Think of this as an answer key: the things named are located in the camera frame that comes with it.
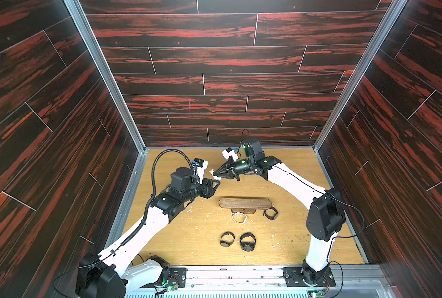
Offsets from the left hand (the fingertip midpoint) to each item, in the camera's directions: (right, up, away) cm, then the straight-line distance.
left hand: (217, 182), depth 76 cm
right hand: (-1, +4, +2) cm, 5 cm away
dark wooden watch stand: (+15, -12, +11) cm, 22 cm away
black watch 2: (+13, -28, +3) cm, 31 cm away
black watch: (+4, -27, +9) cm, 29 cm away
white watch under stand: (+11, -19, +15) cm, 26 cm away
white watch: (-1, +2, -1) cm, 2 cm away
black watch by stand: (+26, -17, +15) cm, 35 cm away
